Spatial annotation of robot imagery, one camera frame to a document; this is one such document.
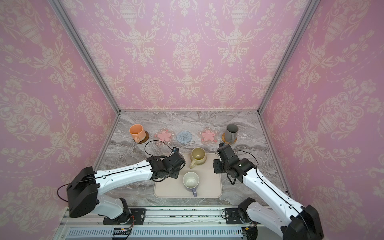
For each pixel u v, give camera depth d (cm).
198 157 93
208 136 106
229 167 59
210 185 84
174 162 63
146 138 103
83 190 42
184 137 105
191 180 85
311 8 69
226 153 60
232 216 73
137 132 102
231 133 95
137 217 74
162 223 73
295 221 39
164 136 106
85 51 86
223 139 103
